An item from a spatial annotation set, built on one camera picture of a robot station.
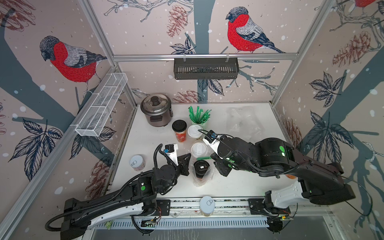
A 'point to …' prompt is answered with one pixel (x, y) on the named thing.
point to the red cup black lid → (179, 127)
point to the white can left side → (137, 162)
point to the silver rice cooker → (156, 107)
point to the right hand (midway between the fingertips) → (211, 155)
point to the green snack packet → (108, 224)
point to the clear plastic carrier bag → (208, 175)
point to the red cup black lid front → (201, 167)
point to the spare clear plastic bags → (243, 122)
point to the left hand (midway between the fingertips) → (194, 153)
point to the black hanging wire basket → (205, 68)
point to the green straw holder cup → (199, 117)
